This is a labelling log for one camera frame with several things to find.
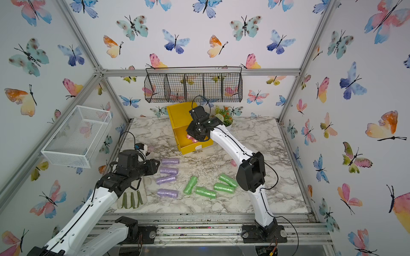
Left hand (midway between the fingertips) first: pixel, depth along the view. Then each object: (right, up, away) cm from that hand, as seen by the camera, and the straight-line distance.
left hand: (157, 161), depth 80 cm
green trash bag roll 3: (+33, -15, +7) cm, 37 cm away
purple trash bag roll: (+2, -3, +16) cm, 17 cm away
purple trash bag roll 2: (+2, -7, +12) cm, 14 cm away
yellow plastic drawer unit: (+9, +23, +11) cm, 27 cm away
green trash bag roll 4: (+33, -11, +11) cm, 37 cm away
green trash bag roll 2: (+24, -17, +4) cm, 29 cm away
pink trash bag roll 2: (+40, -4, +17) cm, 44 cm away
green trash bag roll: (+15, -13, +10) cm, 23 cm away
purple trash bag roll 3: (0, -12, +9) cm, 15 cm away
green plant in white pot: (+36, +26, +23) cm, 50 cm away
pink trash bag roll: (+17, +10, +8) cm, 21 cm away
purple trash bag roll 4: (+4, -17, +4) cm, 18 cm away
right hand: (+15, +15, +6) cm, 22 cm away
